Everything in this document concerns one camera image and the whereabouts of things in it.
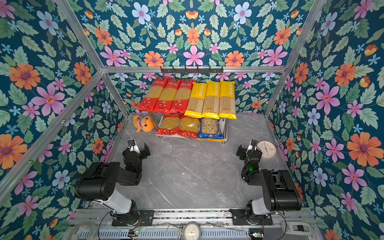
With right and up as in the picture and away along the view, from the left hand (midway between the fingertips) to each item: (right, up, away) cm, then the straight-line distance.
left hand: (137, 141), depth 90 cm
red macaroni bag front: (+18, +10, +9) cm, 23 cm away
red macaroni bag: (+31, +9, +9) cm, 34 cm away
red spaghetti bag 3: (+29, +21, -15) cm, 39 cm away
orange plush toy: (-1, +11, +14) cm, 18 cm away
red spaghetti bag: (+13, +24, -13) cm, 31 cm away
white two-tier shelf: (+55, +13, +18) cm, 59 cm away
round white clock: (+83, -5, +6) cm, 83 cm away
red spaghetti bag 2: (+21, +26, -11) cm, 35 cm away
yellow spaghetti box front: (+45, +21, -14) cm, 51 cm away
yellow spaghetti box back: (+37, +23, -13) cm, 45 cm away
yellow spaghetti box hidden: (+53, +21, -15) cm, 59 cm away
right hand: (+69, -3, +2) cm, 69 cm away
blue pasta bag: (+45, +6, +6) cm, 46 cm away
